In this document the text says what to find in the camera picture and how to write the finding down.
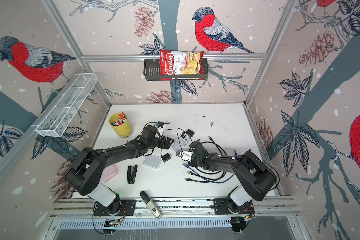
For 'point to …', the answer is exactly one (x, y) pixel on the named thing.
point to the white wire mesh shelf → (59, 120)
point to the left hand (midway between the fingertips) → (168, 138)
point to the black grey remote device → (156, 212)
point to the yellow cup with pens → (119, 122)
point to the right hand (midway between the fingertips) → (187, 155)
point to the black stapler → (131, 172)
